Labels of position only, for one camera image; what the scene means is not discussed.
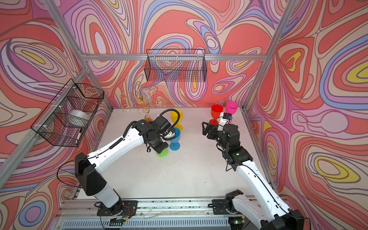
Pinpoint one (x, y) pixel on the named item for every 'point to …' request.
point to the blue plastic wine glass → (175, 146)
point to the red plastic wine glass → (216, 109)
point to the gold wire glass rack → (140, 94)
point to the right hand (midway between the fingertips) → (209, 127)
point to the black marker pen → (78, 136)
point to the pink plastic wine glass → (231, 107)
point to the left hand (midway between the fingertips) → (164, 146)
